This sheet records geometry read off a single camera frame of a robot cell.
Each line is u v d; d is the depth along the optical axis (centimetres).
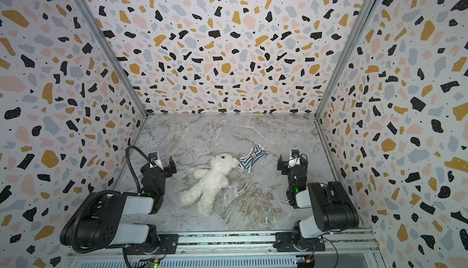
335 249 73
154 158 76
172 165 84
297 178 70
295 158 77
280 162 85
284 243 74
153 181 68
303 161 83
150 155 76
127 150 107
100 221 43
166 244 73
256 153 101
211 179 84
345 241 78
